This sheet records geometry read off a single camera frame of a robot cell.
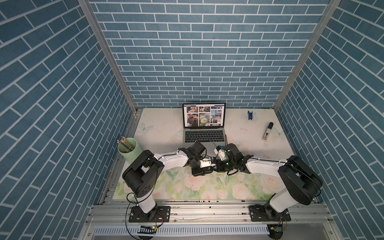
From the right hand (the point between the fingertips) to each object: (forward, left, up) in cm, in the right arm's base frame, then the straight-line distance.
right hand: (211, 169), depth 86 cm
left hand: (+1, +4, -3) cm, 5 cm away
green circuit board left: (-31, +30, -6) cm, 44 cm away
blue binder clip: (+46, -29, -1) cm, 54 cm away
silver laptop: (+33, +6, +3) cm, 33 cm away
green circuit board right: (-26, -32, -5) cm, 42 cm away
